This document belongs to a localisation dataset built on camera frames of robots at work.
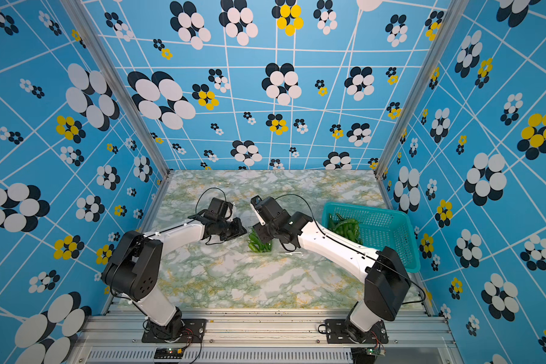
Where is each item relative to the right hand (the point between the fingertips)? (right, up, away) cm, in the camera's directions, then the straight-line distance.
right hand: (264, 224), depth 81 cm
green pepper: (+33, -3, +10) cm, 35 cm away
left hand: (-7, -3, +12) cm, 14 cm away
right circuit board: (+35, -37, -13) cm, 52 cm away
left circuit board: (-30, -40, -9) cm, 51 cm away
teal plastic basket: (+49, -4, +15) cm, 52 cm away
